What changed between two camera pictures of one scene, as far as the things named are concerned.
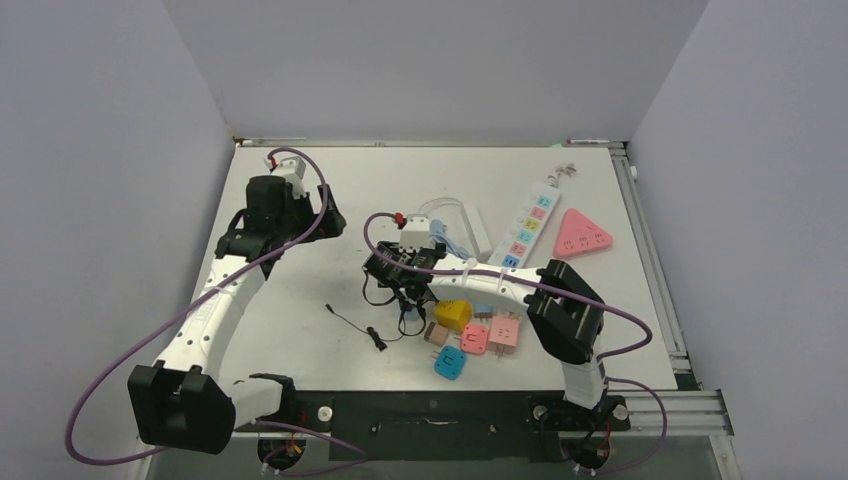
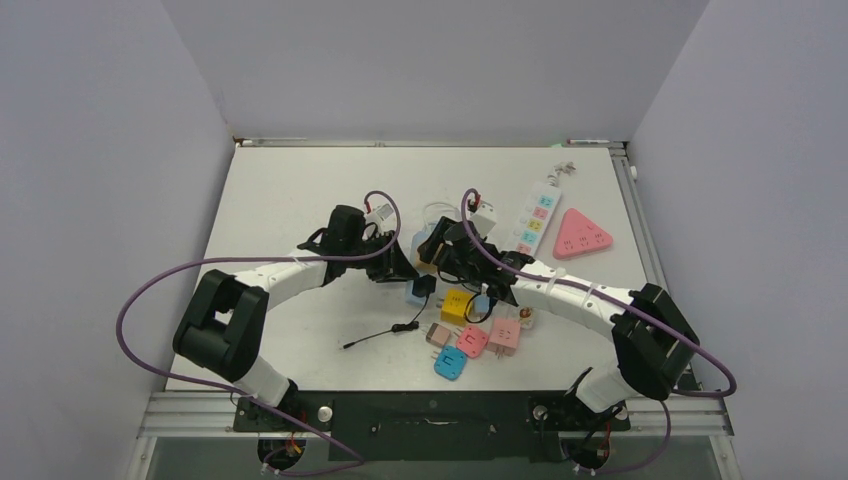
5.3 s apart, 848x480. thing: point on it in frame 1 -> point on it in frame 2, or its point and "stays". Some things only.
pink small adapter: [435, 333] stays
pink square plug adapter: [474, 338] stays
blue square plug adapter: [450, 362] stays
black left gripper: [331, 224] -> [391, 265]
